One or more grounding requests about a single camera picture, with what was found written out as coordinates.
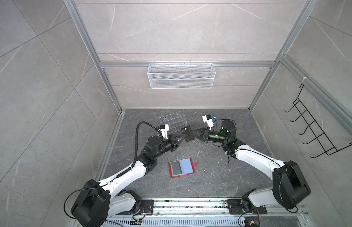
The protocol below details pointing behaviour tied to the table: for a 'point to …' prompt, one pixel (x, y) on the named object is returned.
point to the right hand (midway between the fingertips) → (190, 133)
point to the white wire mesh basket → (181, 76)
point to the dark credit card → (188, 133)
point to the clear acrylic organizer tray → (176, 121)
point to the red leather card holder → (181, 168)
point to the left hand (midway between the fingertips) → (187, 133)
